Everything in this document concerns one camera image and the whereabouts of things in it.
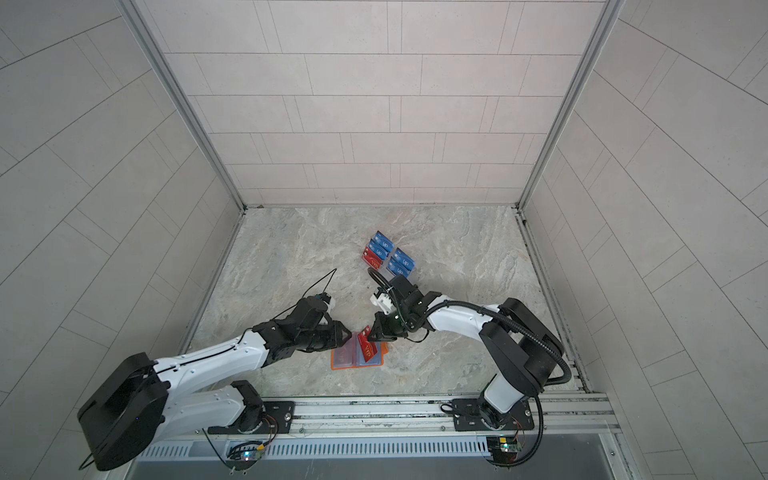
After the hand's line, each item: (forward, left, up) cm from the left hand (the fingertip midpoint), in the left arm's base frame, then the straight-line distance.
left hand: (358, 336), depth 81 cm
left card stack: (+26, -5, +3) cm, 27 cm away
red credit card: (-4, -4, +1) cm, 5 cm away
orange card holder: (-6, 0, -2) cm, 6 cm away
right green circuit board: (-25, -36, -3) cm, 44 cm away
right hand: (-2, -3, +2) cm, 4 cm away
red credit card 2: (-5, +4, -2) cm, 6 cm away
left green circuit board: (-26, +23, 0) cm, 35 cm away
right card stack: (+21, -12, +4) cm, 24 cm away
